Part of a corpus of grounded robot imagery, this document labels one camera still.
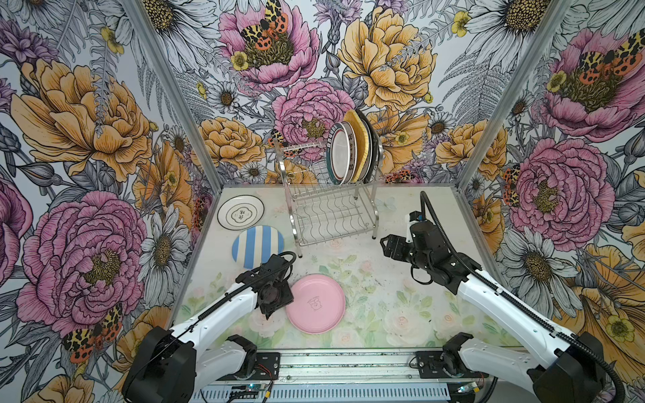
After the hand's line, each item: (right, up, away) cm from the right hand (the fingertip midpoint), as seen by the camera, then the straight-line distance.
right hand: (389, 248), depth 80 cm
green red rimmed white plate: (-16, +32, +9) cm, 36 cm away
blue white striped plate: (-48, -2, +22) cm, 53 cm away
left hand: (-34, -20, +3) cm, 39 cm away
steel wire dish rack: (-22, +12, +26) cm, 36 cm away
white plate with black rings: (-58, +11, +32) cm, 67 cm away
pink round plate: (-23, -20, +5) cm, 31 cm away
